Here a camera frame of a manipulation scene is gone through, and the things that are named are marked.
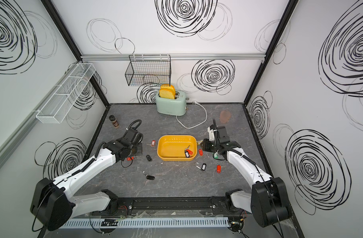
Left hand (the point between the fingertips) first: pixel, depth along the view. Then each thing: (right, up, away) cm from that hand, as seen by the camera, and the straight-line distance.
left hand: (137, 148), depth 84 cm
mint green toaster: (+21, +26, +27) cm, 42 cm away
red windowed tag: (+6, 0, +13) cm, 14 cm away
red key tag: (+37, -5, +10) cm, 39 cm away
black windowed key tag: (+29, -5, +8) cm, 30 cm away
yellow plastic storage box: (+21, -2, +12) cm, 24 cm away
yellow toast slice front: (+16, +35, +16) cm, 41 cm away
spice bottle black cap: (-22, +17, +16) cm, 32 cm away
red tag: (+47, -13, +4) cm, 49 cm away
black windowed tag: (+38, -12, +3) cm, 40 cm away
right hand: (+38, +2, +1) cm, 38 cm away
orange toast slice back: (+15, +39, +18) cm, 45 cm away
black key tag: (+8, -16, -1) cm, 18 cm away
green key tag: (+47, -7, +8) cm, 48 cm away
